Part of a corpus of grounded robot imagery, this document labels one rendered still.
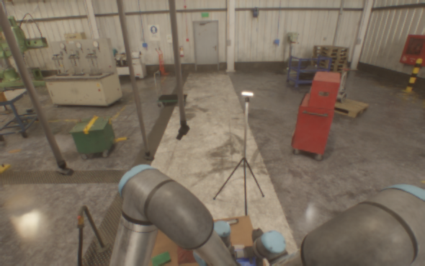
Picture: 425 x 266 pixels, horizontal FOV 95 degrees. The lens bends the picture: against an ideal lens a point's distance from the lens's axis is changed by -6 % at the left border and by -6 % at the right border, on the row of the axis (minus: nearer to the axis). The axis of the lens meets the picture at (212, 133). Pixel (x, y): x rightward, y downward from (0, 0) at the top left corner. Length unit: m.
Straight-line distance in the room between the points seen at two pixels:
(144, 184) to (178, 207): 0.11
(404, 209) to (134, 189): 0.55
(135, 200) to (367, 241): 0.48
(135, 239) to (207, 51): 9.93
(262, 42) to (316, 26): 2.55
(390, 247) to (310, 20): 11.06
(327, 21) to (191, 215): 11.42
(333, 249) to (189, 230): 0.29
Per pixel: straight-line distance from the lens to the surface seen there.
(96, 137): 3.71
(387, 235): 0.43
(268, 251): 0.97
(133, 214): 0.59
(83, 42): 6.96
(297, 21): 11.09
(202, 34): 10.26
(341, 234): 0.43
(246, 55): 10.52
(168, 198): 0.50
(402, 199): 0.50
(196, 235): 0.53
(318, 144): 3.43
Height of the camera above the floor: 1.90
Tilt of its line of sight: 27 degrees down
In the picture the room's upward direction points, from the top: 2 degrees counter-clockwise
